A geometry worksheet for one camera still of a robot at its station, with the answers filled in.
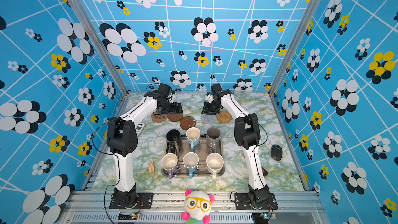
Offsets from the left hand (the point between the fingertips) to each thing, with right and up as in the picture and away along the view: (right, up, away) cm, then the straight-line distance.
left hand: (178, 110), depth 97 cm
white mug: (+22, -28, -12) cm, 38 cm away
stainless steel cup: (+22, -16, -10) cm, 29 cm away
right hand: (+17, -2, +3) cm, 18 cm away
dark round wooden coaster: (-4, -5, +8) cm, 10 cm away
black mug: (-2, -17, -5) cm, 18 cm away
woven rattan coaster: (+30, -5, +8) cm, 32 cm away
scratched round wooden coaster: (+5, -8, +5) cm, 11 cm away
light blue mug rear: (+10, -16, -5) cm, 19 cm away
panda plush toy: (+13, -41, -31) cm, 53 cm away
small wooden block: (-12, -30, -14) cm, 36 cm away
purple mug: (-3, -28, -12) cm, 31 cm away
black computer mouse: (+58, -24, -10) cm, 63 cm away
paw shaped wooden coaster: (-15, -6, +8) cm, 18 cm away
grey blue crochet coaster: (+19, -6, +8) cm, 22 cm away
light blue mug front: (+9, -27, -13) cm, 32 cm away
